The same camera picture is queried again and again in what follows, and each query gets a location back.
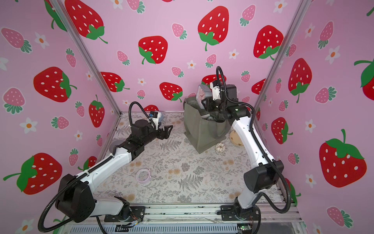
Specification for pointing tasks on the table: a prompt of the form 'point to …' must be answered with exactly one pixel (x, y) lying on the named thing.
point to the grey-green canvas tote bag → (204, 131)
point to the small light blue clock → (161, 118)
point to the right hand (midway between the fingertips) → (202, 101)
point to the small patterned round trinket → (220, 147)
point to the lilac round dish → (114, 143)
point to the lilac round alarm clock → (143, 175)
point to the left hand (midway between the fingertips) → (167, 124)
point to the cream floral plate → (235, 139)
